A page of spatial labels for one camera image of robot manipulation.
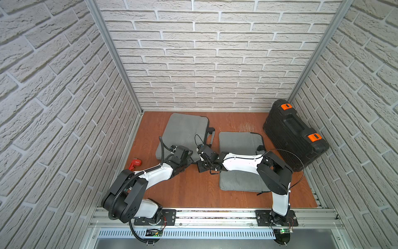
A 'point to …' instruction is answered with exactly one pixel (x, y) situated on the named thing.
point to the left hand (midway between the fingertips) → (193, 156)
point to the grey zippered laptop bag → (187, 130)
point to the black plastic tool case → (289, 139)
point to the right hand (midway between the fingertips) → (199, 165)
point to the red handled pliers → (136, 162)
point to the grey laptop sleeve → (246, 142)
